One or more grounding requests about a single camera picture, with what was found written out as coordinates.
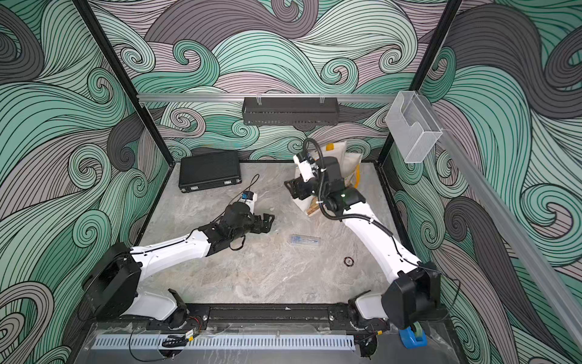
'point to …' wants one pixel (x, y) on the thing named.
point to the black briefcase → (208, 170)
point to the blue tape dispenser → (414, 337)
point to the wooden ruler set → (313, 207)
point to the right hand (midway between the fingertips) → (290, 180)
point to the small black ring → (348, 261)
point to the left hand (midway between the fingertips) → (265, 213)
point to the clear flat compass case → (305, 240)
